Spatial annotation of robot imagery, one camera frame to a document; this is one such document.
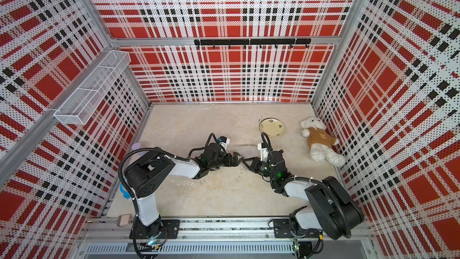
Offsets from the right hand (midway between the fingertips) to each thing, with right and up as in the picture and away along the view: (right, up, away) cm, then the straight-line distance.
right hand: (244, 160), depth 84 cm
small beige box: (-52, -23, -9) cm, 57 cm away
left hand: (-2, 0, +9) cm, 9 cm away
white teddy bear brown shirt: (+41, +8, +9) cm, 43 cm away
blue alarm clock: (-55, -14, -4) cm, 57 cm away
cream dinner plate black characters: (+19, +15, +25) cm, 34 cm away
